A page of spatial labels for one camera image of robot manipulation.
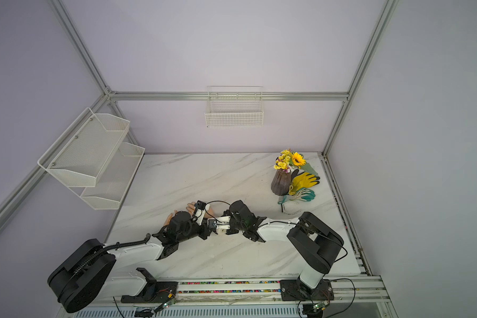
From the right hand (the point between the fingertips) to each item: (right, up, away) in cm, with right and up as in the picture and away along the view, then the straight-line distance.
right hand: (223, 216), depth 89 cm
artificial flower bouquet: (+28, +26, -7) cm, 39 cm away
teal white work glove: (+39, +9, +10) cm, 41 cm away
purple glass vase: (+29, +15, +12) cm, 34 cm away
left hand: (-2, -3, -3) cm, 5 cm away
